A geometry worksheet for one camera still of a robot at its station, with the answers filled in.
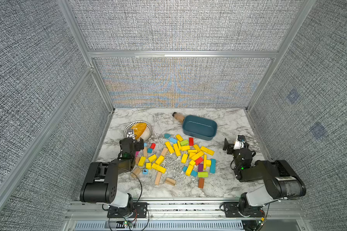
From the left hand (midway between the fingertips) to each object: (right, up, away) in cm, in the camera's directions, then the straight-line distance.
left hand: (135, 136), depth 93 cm
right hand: (+63, +1, -4) cm, 63 cm away
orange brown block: (+40, -25, -12) cm, 49 cm away
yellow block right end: (+47, -9, +2) cm, 48 cm away
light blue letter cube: (+8, -20, -7) cm, 23 cm away
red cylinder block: (+11, -6, +2) cm, 13 cm away
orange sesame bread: (+1, +5, +5) cm, 7 cm away
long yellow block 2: (+28, -11, +2) cm, 30 cm away
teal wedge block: (+20, 0, +10) cm, 23 cm away
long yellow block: (+22, -7, +3) cm, 24 cm away
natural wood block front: (+16, -23, -10) cm, 30 cm away
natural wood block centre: (+19, -9, -1) cm, 21 cm away
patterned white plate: (+6, +1, +10) cm, 11 cm away
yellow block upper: (+29, -1, +7) cm, 30 cm away
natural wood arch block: (+23, -25, -10) cm, 35 cm away
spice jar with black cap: (+29, +14, +18) cm, 36 cm away
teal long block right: (+50, -18, -3) cm, 53 cm away
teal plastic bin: (+45, +5, +15) cm, 47 cm away
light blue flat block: (+24, -3, +7) cm, 25 cm away
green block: (+32, -5, +6) cm, 33 cm away
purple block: (+41, -19, -5) cm, 46 cm away
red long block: (+37, -4, +7) cm, 38 cm away
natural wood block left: (+3, -20, -8) cm, 21 cm away
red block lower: (+41, -15, -3) cm, 43 cm away
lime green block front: (+42, -22, -8) cm, 48 cm away
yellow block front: (+34, -19, -7) cm, 40 cm away
